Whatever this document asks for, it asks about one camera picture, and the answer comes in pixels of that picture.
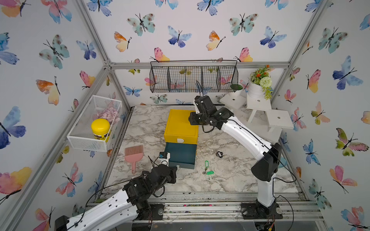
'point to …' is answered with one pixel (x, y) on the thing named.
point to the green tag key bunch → (206, 164)
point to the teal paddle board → (283, 160)
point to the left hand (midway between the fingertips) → (178, 168)
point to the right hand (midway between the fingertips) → (191, 116)
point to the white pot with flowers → (260, 85)
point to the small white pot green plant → (235, 90)
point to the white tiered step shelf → (268, 122)
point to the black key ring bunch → (219, 154)
